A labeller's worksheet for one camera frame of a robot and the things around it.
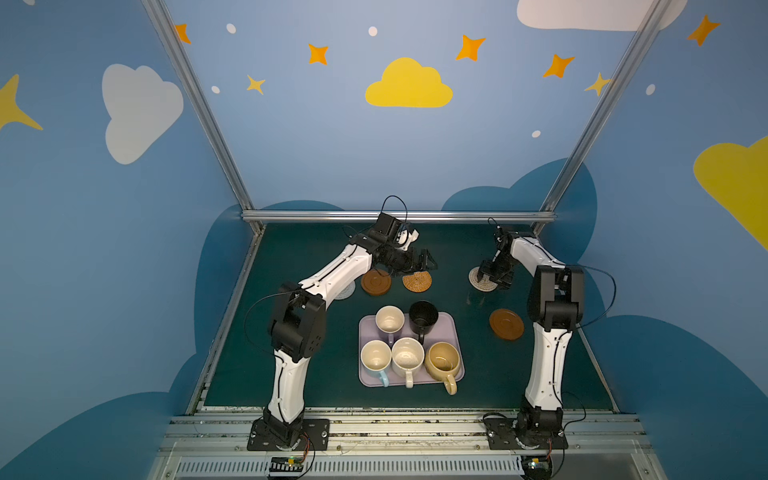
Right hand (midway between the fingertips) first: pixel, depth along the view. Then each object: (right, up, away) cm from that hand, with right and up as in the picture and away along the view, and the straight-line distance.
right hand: (488, 279), depth 104 cm
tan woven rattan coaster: (-25, -1, +1) cm, 25 cm away
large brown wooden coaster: (-40, -1, 0) cm, 40 cm away
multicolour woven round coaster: (-1, -2, 0) cm, 2 cm away
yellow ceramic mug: (-20, -23, -18) cm, 35 cm away
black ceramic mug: (-25, -11, -11) cm, 29 cm away
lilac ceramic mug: (-35, -13, -11) cm, 39 cm away
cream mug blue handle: (-39, -21, -19) cm, 48 cm away
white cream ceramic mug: (-30, -22, -18) cm, 41 cm away
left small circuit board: (-61, -44, -31) cm, 81 cm away
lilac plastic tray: (-17, -15, -11) cm, 25 cm away
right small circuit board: (+2, -45, -31) cm, 54 cm away
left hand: (-25, +5, -17) cm, 30 cm away
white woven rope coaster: (-50, -4, -3) cm, 50 cm away
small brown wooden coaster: (+2, -14, -9) cm, 17 cm away
